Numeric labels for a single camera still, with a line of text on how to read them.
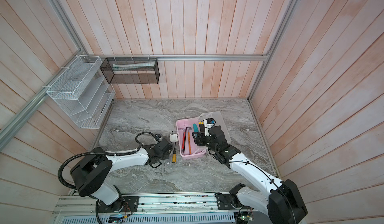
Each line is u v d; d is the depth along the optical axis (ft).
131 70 3.43
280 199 1.31
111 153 1.63
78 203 2.46
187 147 3.07
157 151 2.27
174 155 2.93
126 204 2.38
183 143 3.12
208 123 2.35
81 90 2.38
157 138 2.66
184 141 3.13
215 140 1.98
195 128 3.06
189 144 3.11
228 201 2.37
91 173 1.46
